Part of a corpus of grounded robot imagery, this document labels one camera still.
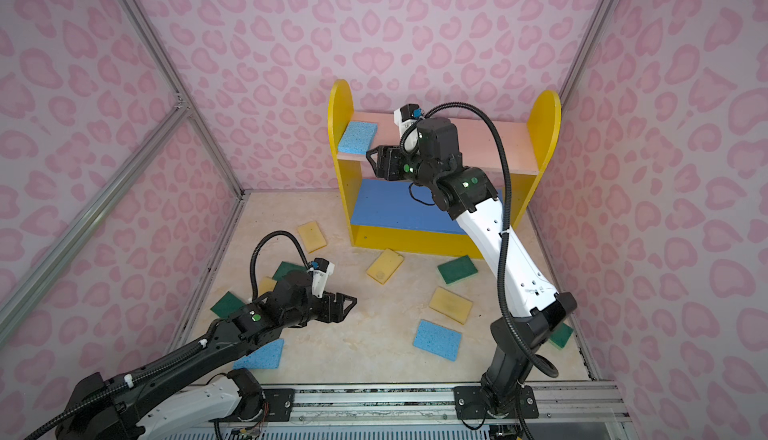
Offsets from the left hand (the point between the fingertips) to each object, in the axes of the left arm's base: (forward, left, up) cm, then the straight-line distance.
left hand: (348, 295), depth 78 cm
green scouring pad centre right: (+14, -32, -13) cm, 37 cm away
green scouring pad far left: (+4, +39, -14) cm, 41 cm away
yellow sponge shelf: (+16, -9, -13) cm, 23 cm away
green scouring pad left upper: (+16, +23, -12) cm, 30 cm away
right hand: (+19, -9, +32) cm, 38 cm away
